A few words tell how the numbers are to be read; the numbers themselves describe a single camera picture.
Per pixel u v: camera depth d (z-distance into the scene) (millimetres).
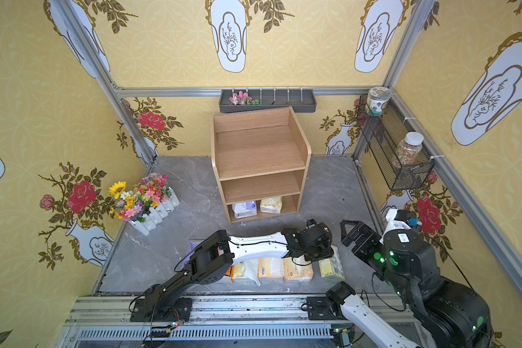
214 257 563
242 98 878
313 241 661
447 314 302
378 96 846
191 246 835
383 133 976
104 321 734
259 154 790
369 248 456
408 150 652
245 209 915
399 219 462
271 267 789
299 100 924
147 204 857
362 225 463
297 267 787
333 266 759
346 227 530
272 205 934
